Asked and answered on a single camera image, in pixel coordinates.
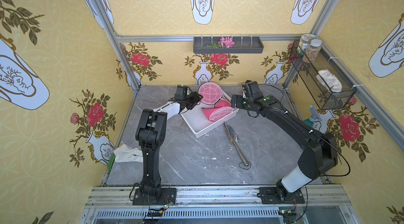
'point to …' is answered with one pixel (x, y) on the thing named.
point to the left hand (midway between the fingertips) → (196, 97)
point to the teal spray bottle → (314, 116)
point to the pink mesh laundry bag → (223, 107)
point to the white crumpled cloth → (125, 154)
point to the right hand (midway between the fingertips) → (242, 99)
